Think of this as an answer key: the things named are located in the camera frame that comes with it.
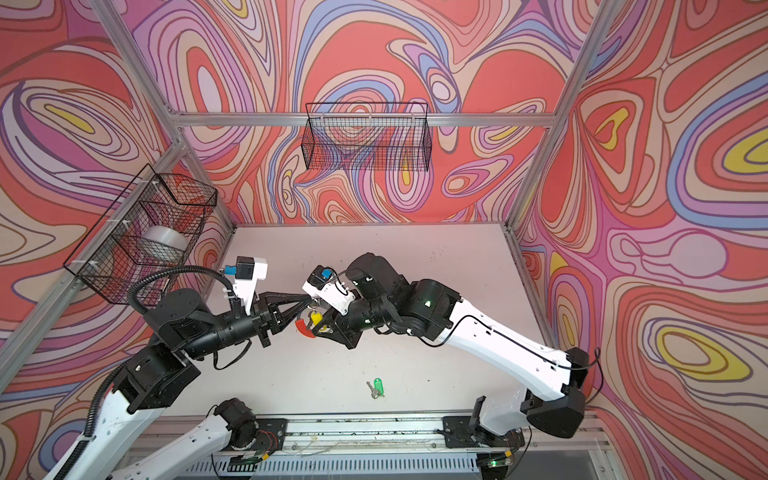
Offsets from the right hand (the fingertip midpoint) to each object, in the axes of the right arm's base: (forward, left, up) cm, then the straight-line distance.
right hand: (324, 336), depth 58 cm
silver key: (-3, -8, -31) cm, 32 cm away
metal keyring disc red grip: (+1, +4, +2) cm, 5 cm away
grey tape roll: (+23, +40, +4) cm, 46 cm away
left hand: (+3, +1, +8) cm, 9 cm away
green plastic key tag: (-1, -9, -31) cm, 33 cm away
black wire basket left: (+29, +45, +4) cm, 53 cm away
